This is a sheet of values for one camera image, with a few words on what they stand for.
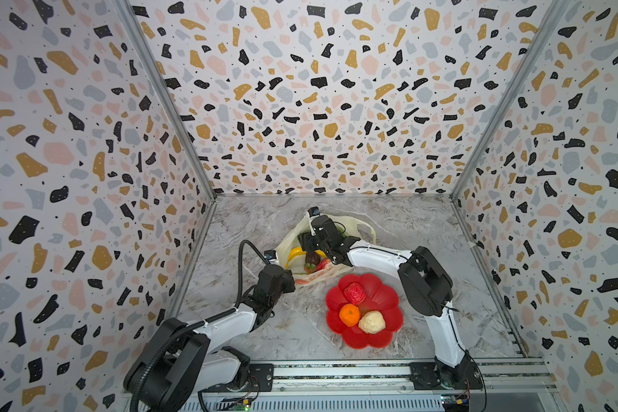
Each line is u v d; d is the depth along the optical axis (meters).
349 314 0.82
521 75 0.84
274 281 0.69
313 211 0.84
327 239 0.74
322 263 0.94
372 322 0.79
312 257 0.95
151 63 0.78
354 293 0.85
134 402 0.35
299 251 0.88
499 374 0.76
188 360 0.42
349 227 0.97
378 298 0.89
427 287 0.54
